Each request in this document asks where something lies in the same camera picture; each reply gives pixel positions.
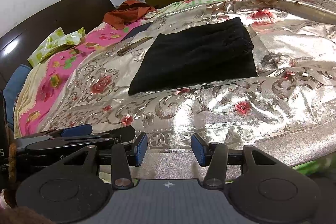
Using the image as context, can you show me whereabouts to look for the black pants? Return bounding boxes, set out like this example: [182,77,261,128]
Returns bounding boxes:
[128,18,257,95]

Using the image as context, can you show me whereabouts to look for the pink cartoon bed sheet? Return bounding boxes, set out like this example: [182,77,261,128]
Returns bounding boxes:
[14,0,224,138]

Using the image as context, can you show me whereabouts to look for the blue pillow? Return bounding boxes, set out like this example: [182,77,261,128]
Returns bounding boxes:
[3,64,31,131]

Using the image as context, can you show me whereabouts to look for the brown flat box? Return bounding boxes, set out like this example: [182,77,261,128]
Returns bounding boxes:
[117,36,152,56]

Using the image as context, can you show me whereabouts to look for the green yellow pillow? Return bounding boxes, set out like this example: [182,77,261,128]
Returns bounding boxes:
[27,27,85,67]

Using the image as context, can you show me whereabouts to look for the floral satin bedspread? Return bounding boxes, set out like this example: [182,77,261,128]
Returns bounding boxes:
[39,0,335,178]

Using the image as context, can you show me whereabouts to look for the dark blue flat wallet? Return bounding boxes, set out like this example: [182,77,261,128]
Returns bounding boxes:
[122,22,153,40]

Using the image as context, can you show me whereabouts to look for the dark brown headboard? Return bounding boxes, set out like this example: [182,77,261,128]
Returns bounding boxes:
[1,0,115,89]

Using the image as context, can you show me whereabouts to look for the red orange crumpled cloth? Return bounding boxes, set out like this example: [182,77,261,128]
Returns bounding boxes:
[103,0,156,30]

